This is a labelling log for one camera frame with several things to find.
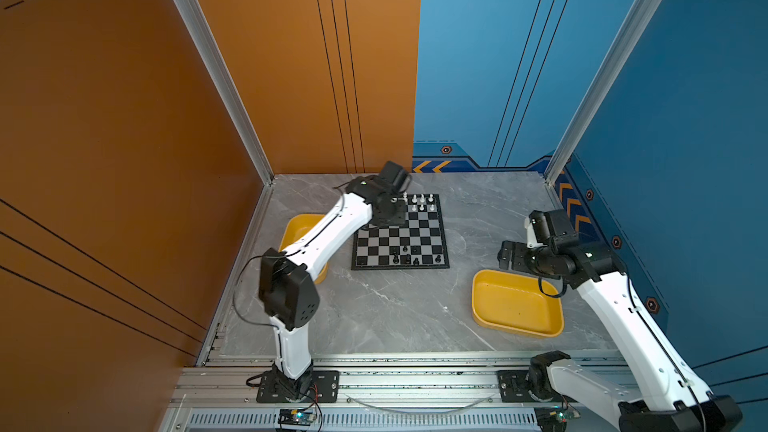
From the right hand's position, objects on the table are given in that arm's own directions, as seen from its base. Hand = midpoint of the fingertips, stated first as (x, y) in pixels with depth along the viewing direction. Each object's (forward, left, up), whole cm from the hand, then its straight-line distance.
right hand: (511, 258), depth 75 cm
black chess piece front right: (+8, +23, -16) cm, 29 cm away
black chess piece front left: (+9, +29, -16) cm, 35 cm away
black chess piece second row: (+13, +27, -16) cm, 34 cm away
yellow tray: (-4, -5, -18) cm, 19 cm away
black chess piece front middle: (+9, +26, -15) cm, 31 cm away
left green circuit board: (-31, +54, -20) cm, 65 cm away
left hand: (+15, +29, 0) cm, 33 cm away
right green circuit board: (-31, -8, -22) cm, 39 cm away
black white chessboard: (+16, +22, -17) cm, 32 cm away
